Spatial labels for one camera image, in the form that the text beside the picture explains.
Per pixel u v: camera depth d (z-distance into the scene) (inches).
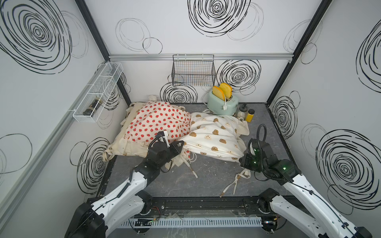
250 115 40.2
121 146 33.1
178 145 30.3
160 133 28.3
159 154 23.1
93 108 26.3
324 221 16.3
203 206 29.8
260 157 22.1
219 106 41.1
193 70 56.6
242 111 41.4
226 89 39.3
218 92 39.5
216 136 33.1
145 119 34.0
